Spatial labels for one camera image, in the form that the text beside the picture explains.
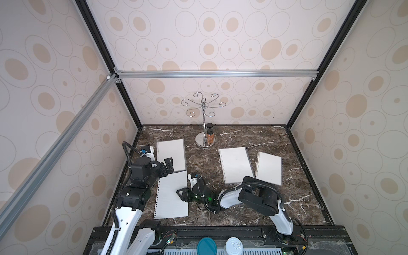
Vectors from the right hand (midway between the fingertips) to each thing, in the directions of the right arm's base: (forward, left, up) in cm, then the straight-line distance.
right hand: (183, 189), depth 87 cm
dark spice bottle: (+39, -13, +11) cm, 43 cm away
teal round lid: (-26, -15, +6) cm, 30 cm away
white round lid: (-25, -26, +3) cm, 36 cm away
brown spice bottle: (+34, -13, +10) cm, 38 cm away
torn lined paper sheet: (-8, +7, -1) cm, 10 cm away
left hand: (+4, +4, +23) cm, 24 cm away
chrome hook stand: (+37, -7, +1) cm, 37 cm away
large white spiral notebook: (+29, +11, -1) cm, 31 cm away
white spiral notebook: (+18, -30, -2) cm, 35 cm away
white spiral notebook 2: (+17, -50, -3) cm, 53 cm away
